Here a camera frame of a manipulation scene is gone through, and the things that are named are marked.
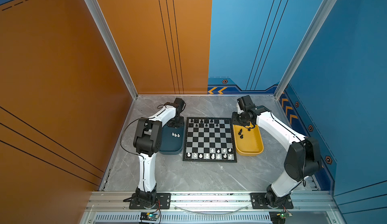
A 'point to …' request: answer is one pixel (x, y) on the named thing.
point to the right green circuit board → (278, 217)
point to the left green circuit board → (148, 216)
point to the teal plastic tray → (172, 140)
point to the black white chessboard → (209, 139)
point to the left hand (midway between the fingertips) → (177, 124)
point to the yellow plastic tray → (249, 141)
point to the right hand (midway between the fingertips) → (232, 120)
